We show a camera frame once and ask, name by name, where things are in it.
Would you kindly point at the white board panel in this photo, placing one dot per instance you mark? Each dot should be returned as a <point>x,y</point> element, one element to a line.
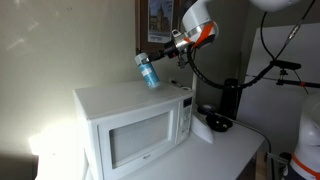
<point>266,110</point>

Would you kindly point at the dark tape roll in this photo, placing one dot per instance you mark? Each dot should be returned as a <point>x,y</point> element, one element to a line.
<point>206,108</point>

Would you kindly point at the brown framed wall picture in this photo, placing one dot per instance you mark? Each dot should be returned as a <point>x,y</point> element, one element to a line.
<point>141,26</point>

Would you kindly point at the black round bowl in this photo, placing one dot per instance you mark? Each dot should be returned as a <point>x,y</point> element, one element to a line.
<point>218,123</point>

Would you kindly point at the black stereo camera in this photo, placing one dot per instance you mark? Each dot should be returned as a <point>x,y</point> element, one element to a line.
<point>285,64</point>

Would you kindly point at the white box under bowl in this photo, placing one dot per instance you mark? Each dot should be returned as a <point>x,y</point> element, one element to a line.
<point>201,128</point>

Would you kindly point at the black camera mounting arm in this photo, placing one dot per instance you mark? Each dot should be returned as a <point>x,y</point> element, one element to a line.
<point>293,82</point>

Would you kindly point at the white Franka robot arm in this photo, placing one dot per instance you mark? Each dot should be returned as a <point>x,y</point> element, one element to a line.
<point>196,15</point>

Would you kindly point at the blue bottle with white cap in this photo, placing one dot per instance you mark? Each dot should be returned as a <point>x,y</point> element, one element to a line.
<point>148,71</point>

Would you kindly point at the white microwave oven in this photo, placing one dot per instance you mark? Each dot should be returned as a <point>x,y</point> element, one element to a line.
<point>133,133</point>

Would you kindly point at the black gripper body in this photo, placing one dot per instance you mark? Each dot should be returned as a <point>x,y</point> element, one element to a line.
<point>167,51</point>

